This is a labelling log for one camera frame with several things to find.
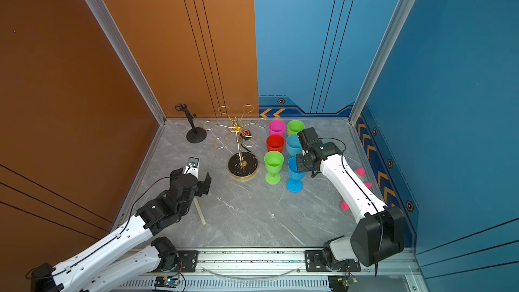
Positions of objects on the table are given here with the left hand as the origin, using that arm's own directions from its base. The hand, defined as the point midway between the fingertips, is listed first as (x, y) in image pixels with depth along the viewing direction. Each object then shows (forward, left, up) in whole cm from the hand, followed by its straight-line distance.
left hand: (197, 169), depth 78 cm
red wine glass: (+19, -31, -6) cm, 37 cm away
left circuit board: (-34, +9, -19) cm, 40 cm away
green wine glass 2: (+29, -41, -6) cm, 51 cm away
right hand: (+5, -44, -3) cm, 44 cm away
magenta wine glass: (+27, -32, -4) cm, 42 cm away
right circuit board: (-34, -53, -19) cm, 66 cm away
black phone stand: (+32, +12, -17) cm, 38 cm away
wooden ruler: (-11, 0, -17) cm, 20 cm away
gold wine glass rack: (+11, -15, -15) cm, 24 cm away
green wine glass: (+9, -30, -7) cm, 32 cm away
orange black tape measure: (+31, -15, -14) cm, 37 cm away
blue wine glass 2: (+2, -40, -16) cm, 43 cm away
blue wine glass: (+17, -40, -6) cm, 44 cm away
